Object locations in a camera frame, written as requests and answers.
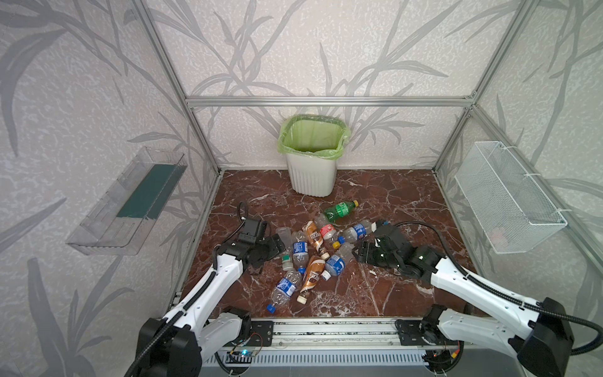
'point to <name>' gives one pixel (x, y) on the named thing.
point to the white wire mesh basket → (514, 214)
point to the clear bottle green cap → (285, 235)
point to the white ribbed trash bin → (311, 176)
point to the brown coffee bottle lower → (314, 268)
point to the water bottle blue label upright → (300, 250)
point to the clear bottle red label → (327, 229)
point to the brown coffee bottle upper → (316, 239)
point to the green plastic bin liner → (313, 135)
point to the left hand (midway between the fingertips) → (281, 242)
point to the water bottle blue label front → (286, 287)
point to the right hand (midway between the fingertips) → (358, 246)
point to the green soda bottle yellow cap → (339, 210)
